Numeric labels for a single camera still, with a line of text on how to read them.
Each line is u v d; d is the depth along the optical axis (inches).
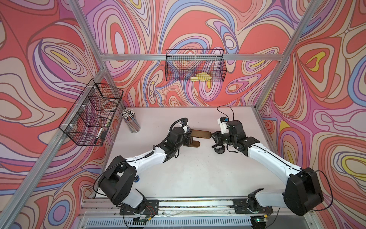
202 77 35.8
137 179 32.5
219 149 36.0
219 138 29.0
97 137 28.3
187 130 29.6
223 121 29.4
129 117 35.9
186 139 30.1
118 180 17.0
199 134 33.8
